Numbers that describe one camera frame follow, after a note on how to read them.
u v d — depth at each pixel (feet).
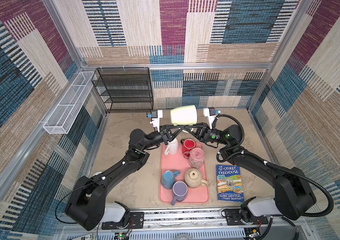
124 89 3.62
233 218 2.41
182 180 2.69
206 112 2.02
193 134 2.10
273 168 1.57
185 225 2.39
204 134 2.04
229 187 2.66
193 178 2.56
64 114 2.39
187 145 2.93
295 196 1.39
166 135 2.02
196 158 2.67
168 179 2.52
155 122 2.05
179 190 2.45
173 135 2.09
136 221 2.42
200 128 2.07
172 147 3.00
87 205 1.36
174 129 2.14
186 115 2.00
